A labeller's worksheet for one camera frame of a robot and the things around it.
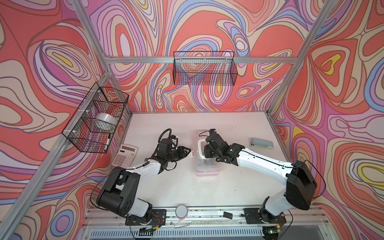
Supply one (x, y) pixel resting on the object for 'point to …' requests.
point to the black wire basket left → (80, 130)
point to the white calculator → (124, 156)
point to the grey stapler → (261, 143)
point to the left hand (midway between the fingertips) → (191, 150)
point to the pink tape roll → (181, 212)
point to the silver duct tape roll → (105, 122)
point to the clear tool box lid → (203, 164)
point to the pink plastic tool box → (206, 174)
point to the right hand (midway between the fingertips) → (208, 152)
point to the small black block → (227, 215)
